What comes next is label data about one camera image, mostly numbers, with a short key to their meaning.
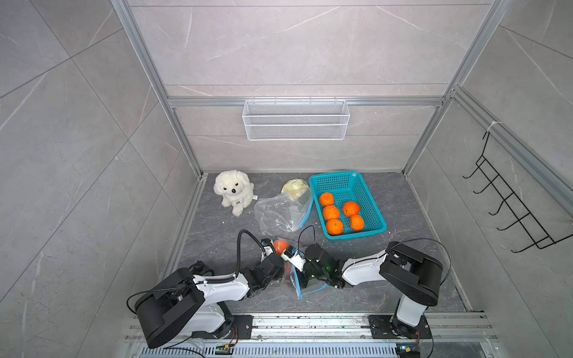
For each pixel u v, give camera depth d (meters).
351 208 0.98
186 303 0.42
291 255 0.74
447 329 0.75
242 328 0.73
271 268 0.67
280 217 0.97
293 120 1.00
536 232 0.59
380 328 0.73
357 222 0.95
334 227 0.91
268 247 0.76
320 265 0.68
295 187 1.08
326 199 1.03
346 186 1.11
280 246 0.87
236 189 0.92
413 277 0.46
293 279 0.73
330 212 0.96
